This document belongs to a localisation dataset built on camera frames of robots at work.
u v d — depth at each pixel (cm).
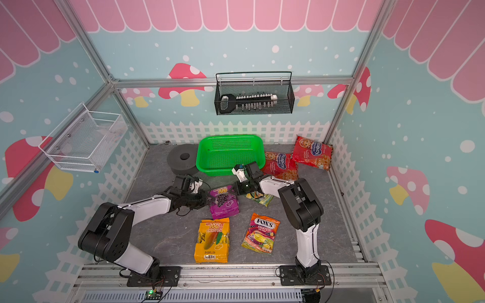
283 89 96
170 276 75
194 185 79
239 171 89
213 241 79
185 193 78
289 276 73
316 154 110
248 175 82
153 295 73
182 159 106
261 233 83
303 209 53
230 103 90
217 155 116
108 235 45
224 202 89
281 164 106
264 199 94
